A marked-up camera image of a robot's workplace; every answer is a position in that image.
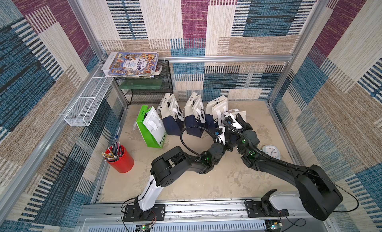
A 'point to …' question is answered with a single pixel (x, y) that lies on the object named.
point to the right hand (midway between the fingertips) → (242, 115)
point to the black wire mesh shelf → (141, 90)
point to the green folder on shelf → (141, 84)
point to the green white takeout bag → (150, 127)
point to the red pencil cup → (117, 156)
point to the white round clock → (271, 150)
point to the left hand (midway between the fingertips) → (233, 135)
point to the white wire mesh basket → (80, 114)
